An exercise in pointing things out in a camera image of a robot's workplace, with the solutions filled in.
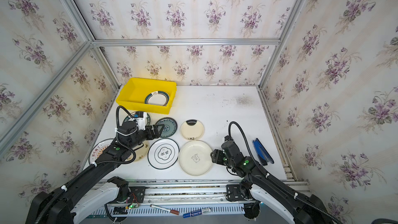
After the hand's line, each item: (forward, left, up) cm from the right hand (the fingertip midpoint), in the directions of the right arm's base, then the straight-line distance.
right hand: (212, 157), depth 82 cm
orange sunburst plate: (+8, +66, -2) cm, 66 cm away
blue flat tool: (+3, -28, -3) cm, 29 cm away
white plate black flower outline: (+4, +28, -3) cm, 28 cm away
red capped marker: (-23, +20, -3) cm, 30 cm away
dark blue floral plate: (+20, +25, -2) cm, 32 cm away
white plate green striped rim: (+45, +37, -1) cm, 58 cm away
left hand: (+14, +29, +13) cm, 34 cm away
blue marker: (-24, +9, -2) cm, 25 cm away
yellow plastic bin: (+52, +56, -2) cm, 77 cm away
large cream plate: (+1, +10, -3) cm, 10 cm away
